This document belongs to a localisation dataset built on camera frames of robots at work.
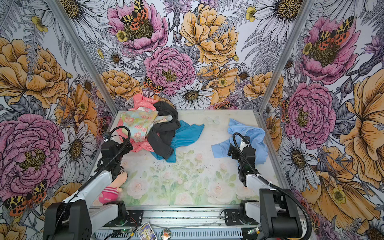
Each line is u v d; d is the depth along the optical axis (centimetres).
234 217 74
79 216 41
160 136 93
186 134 107
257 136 96
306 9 72
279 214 42
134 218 73
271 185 49
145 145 97
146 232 69
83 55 88
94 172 60
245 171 69
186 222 74
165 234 70
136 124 95
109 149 64
